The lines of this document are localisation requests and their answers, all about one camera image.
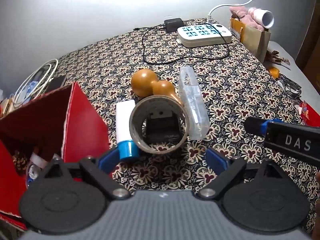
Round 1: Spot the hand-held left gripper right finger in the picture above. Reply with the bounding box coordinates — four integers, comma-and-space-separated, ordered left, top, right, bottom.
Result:
197, 146, 284, 200

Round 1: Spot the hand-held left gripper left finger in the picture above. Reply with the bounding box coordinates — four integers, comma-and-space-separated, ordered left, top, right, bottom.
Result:
37, 146, 132, 200

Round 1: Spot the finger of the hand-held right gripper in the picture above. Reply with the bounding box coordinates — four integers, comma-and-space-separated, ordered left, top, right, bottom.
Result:
244, 117, 284, 137

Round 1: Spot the white tube with blue cap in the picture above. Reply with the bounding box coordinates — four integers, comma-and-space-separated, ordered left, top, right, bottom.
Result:
115, 99, 140, 162

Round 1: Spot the red cardboard box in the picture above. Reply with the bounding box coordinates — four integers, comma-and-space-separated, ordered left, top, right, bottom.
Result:
0, 82, 110, 230

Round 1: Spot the small black box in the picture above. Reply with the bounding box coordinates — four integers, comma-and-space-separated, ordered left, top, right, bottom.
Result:
145, 111, 182, 143

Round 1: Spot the clear plastic case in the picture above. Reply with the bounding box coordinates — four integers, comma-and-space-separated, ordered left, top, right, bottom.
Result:
178, 66, 210, 140

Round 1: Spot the brown tape roll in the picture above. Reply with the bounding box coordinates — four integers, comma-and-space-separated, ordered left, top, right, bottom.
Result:
129, 95, 192, 154

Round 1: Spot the wooden gourd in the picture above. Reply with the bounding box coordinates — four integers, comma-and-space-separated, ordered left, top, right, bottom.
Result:
131, 69, 184, 107

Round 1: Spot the red packet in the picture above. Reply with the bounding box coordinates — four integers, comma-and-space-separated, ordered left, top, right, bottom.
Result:
299, 100, 320, 128

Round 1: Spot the brown paper bag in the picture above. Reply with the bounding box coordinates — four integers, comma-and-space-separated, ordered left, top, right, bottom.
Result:
230, 16, 272, 63

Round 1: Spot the black phone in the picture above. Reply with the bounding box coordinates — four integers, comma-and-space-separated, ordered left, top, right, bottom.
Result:
49, 75, 68, 90

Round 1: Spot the white power strip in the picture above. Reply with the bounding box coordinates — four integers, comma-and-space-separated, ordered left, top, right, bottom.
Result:
177, 23, 232, 48

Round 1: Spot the blue white packet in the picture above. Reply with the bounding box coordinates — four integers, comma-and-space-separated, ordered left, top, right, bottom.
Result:
24, 80, 40, 98

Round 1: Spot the white paper roll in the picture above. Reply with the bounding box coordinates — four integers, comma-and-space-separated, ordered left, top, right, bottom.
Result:
248, 7, 275, 29

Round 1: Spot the pink plush toy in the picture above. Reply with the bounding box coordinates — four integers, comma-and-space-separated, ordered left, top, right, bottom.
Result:
230, 6, 264, 29

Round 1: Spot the black power adapter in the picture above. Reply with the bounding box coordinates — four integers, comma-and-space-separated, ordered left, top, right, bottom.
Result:
164, 18, 184, 32

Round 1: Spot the coiled white cable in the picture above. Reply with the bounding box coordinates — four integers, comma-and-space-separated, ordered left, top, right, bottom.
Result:
14, 59, 59, 105

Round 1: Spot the black cable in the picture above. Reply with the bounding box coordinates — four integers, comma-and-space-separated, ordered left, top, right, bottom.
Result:
134, 25, 230, 65

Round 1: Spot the white power cord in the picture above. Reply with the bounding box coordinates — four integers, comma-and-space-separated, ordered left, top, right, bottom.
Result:
207, 0, 262, 25

